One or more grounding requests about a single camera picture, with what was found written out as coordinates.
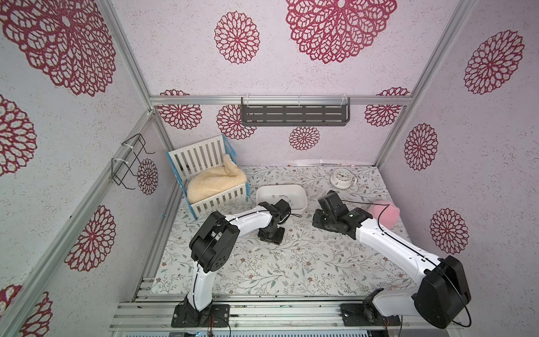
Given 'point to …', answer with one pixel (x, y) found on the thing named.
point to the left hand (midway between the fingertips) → (273, 241)
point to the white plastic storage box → (295, 196)
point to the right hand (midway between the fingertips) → (319, 220)
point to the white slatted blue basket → (188, 161)
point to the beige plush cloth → (211, 182)
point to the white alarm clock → (342, 178)
